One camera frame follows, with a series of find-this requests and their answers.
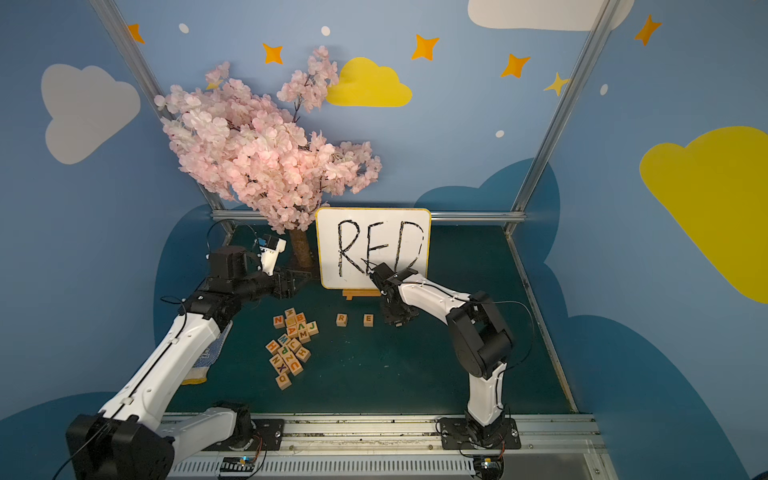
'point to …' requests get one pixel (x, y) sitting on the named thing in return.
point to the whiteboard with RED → (353, 241)
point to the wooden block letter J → (312, 328)
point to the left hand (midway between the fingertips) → (301, 269)
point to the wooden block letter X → (282, 367)
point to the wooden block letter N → (278, 322)
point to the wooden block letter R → (342, 320)
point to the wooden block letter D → (283, 381)
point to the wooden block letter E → (368, 320)
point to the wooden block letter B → (300, 317)
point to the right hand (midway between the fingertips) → (402, 315)
